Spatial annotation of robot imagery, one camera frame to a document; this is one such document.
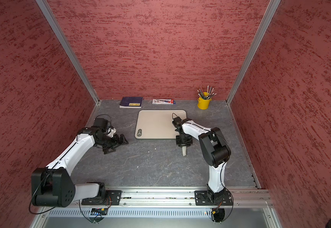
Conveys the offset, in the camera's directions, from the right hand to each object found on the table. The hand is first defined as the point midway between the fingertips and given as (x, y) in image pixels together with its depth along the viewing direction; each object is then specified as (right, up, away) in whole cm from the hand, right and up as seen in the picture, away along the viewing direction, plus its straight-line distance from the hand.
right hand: (184, 147), depth 93 cm
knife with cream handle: (0, 0, -3) cm, 3 cm away
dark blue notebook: (-43, +32, +25) cm, 59 cm away
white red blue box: (-15, +33, +25) cm, 44 cm away
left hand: (-39, +2, -11) cm, 40 cm away
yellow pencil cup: (+18, +31, +20) cm, 41 cm away
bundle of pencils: (+22, +38, +17) cm, 47 cm away
